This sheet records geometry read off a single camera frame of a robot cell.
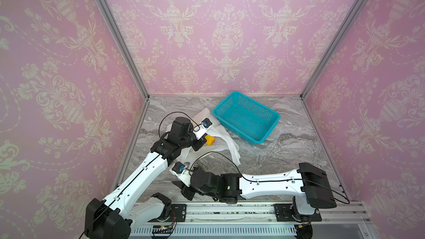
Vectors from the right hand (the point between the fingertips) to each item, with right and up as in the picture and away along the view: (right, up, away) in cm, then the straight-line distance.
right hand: (175, 179), depth 65 cm
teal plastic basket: (+36, +22, +44) cm, 61 cm away
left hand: (+11, +17, +12) cm, 24 cm away
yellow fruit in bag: (+13, +11, +28) cm, 33 cm away
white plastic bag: (+19, +15, +11) cm, 27 cm away
